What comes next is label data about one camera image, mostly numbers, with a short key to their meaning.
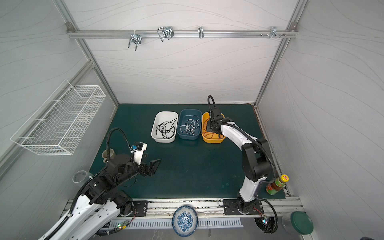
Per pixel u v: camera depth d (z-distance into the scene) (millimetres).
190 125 1043
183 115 1097
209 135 989
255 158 474
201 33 780
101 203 503
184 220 702
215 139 986
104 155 881
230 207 738
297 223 616
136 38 792
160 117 1076
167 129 1016
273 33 769
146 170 624
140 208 743
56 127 673
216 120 717
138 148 614
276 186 703
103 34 765
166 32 765
